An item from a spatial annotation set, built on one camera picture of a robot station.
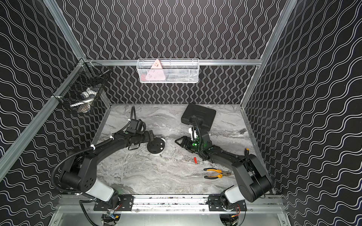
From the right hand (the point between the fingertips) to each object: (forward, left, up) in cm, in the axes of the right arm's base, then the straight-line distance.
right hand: (178, 142), depth 85 cm
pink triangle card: (+35, +15, +24) cm, 45 cm away
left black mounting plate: (-31, +28, -12) cm, 43 cm away
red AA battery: (-6, -10, -11) cm, 17 cm away
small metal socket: (+16, -46, -9) cm, 49 cm away
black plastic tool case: (+28, -15, -6) cm, 32 cm away
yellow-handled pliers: (-14, -27, -11) cm, 32 cm away
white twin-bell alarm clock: (+1, +15, -7) cm, 16 cm away
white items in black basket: (+9, +50, +23) cm, 55 cm away
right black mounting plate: (-31, -19, -11) cm, 38 cm away
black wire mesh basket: (+29, +64, +17) cm, 72 cm away
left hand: (+7, +19, -2) cm, 21 cm away
